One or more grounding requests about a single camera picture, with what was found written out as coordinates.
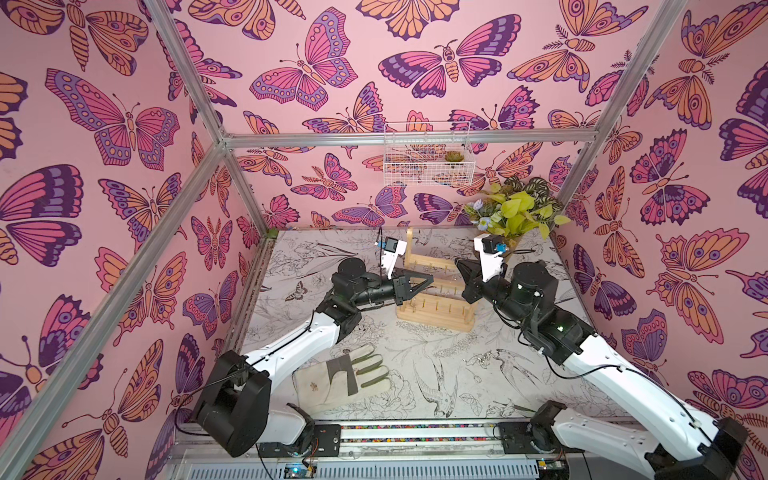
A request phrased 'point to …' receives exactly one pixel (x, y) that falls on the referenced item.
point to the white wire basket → (414, 154)
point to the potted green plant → (516, 207)
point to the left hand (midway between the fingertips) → (434, 281)
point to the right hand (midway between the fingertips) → (461, 257)
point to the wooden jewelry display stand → (442, 303)
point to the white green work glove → (337, 379)
